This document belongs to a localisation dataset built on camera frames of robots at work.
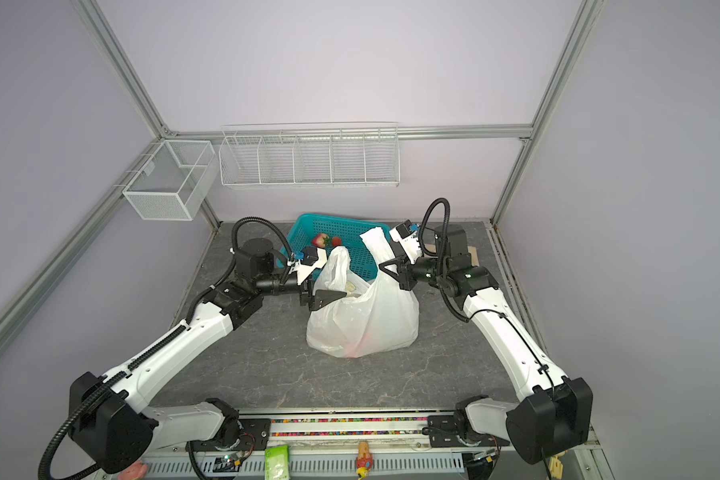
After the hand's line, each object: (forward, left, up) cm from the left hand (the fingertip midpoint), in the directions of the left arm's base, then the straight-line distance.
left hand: (340, 279), depth 69 cm
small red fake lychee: (+36, +4, -27) cm, 45 cm away
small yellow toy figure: (-37, -47, -27) cm, 66 cm away
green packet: (-32, +17, -26) cm, 45 cm away
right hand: (+4, -10, -2) cm, 11 cm away
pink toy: (-32, +49, -26) cm, 64 cm away
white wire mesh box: (+46, +56, -4) cm, 73 cm away
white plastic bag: (-4, -8, -12) cm, 15 cm away
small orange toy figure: (-33, -3, -26) cm, 42 cm away
